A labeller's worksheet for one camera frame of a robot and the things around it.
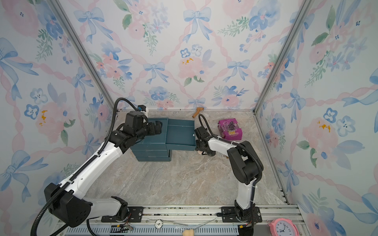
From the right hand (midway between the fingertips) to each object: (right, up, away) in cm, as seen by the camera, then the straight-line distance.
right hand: (201, 146), depth 98 cm
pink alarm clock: (+36, -34, -29) cm, 58 cm away
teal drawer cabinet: (-27, +2, -20) cm, 34 cm away
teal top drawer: (-14, +8, -6) cm, 17 cm away
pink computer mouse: (+1, -2, -13) cm, 13 cm away
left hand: (-25, +15, -20) cm, 36 cm away
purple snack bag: (+20, +11, +4) cm, 23 cm away
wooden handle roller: (-1, +27, +23) cm, 35 cm away
